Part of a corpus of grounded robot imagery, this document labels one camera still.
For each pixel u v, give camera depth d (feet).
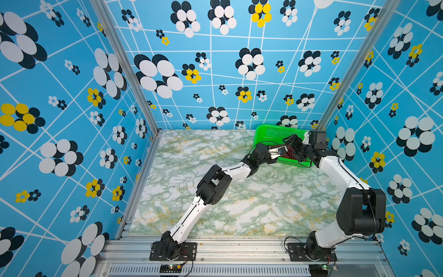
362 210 1.44
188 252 2.40
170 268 2.37
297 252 2.38
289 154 3.13
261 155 2.58
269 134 3.79
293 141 2.64
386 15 2.28
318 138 2.23
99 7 2.23
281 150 2.70
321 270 2.27
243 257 2.41
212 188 2.04
